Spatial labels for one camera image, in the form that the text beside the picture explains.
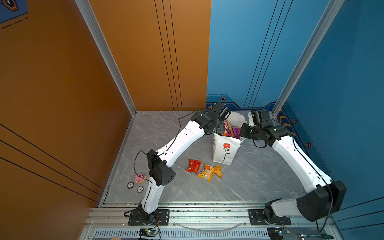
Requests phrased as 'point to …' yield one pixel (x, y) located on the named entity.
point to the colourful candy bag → (231, 131)
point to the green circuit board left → (147, 232)
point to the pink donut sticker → (140, 179)
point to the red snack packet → (194, 165)
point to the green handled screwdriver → (322, 235)
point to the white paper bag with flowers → (225, 148)
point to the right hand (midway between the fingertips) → (239, 129)
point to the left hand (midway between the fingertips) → (218, 125)
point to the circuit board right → (277, 233)
